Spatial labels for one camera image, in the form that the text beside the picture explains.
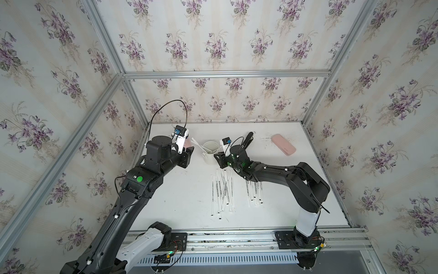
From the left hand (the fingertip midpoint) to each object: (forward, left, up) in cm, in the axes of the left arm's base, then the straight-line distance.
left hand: (189, 146), depth 67 cm
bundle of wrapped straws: (+15, -4, -22) cm, 26 cm away
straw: (-7, -27, -31) cm, 42 cm away
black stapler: (+26, -31, -29) cm, 50 cm away
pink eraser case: (+29, -53, -32) cm, 68 cm away
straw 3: (-10, -17, -31) cm, 37 cm away
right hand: (+10, -11, -20) cm, 26 cm away
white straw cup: (+18, -7, -26) cm, 32 cm away
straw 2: (-7, -12, -31) cm, 34 cm away
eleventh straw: (-6, -19, -32) cm, 38 cm away
